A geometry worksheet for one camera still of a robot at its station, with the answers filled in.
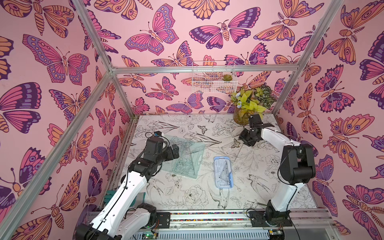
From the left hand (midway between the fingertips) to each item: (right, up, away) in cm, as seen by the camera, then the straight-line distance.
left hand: (173, 147), depth 79 cm
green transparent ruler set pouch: (+7, -12, +15) cm, 21 cm away
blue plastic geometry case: (+29, -19, +8) cm, 35 cm away
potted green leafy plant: (+46, +26, +15) cm, 55 cm away
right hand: (+41, +4, +17) cm, 45 cm away
